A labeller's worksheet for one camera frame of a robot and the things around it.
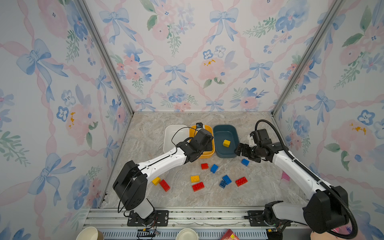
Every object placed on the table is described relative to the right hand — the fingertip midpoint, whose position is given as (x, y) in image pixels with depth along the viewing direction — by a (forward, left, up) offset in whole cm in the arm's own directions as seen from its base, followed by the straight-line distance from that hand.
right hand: (240, 152), depth 85 cm
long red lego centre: (-16, +25, -11) cm, 32 cm away
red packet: (-38, +10, -8) cm, 40 cm away
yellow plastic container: (+21, +17, -6) cm, 28 cm away
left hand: (+3, +18, +6) cm, 19 cm away
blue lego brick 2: (0, -5, -12) cm, 13 cm away
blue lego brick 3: (-12, +7, -11) cm, 18 cm away
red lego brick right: (-13, -1, -11) cm, 17 cm away
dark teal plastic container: (+17, +5, -10) cm, 20 cm away
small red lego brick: (-3, +20, -13) cm, 24 cm away
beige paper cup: (-39, +70, -3) cm, 80 cm away
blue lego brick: (-5, +14, -11) cm, 19 cm away
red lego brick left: (-16, +43, -10) cm, 47 cm away
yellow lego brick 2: (-14, +47, -9) cm, 50 cm away
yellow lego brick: (-12, +26, -11) cm, 31 cm away
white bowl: (-38, +29, -14) cm, 50 cm away
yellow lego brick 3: (+12, +5, -10) cm, 17 cm away
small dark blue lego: (-15, +10, -11) cm, 21 cm away
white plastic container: (-4, +35, +20) cm, 41 cm away
